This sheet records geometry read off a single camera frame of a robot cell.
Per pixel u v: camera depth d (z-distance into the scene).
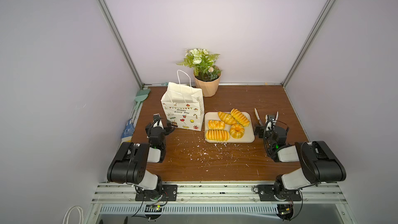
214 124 0.93
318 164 0.44
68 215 0.59
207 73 1.06
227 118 0.97
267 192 0.73
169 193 0.73
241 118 0.97
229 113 1.00
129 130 0.97
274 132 0.71
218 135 0.90
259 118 0.98
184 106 0.79
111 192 0.76
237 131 0.91
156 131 0.71
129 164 0.45
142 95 1.18
